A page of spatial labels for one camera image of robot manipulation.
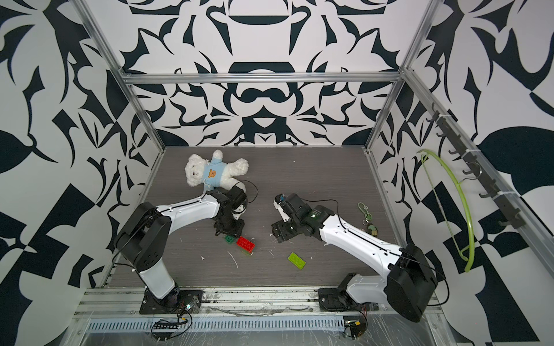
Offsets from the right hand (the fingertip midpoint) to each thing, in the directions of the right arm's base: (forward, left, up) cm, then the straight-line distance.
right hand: (280, 225), depth 81 cm
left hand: (+3, +19, -9) cm, 21 cm away
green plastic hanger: (-18, -50, +15) cm, 55 cm away
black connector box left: (-29, +40, -13) cm, 52 cm away
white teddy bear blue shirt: (+26, +29, -2) cm, 39 cm away
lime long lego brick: (-9, -6, -11) cm, 16 cm away
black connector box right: (-30, -25, -12) cm, 41 cm away
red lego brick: (-5, +13, -4) cm, 15 cm away
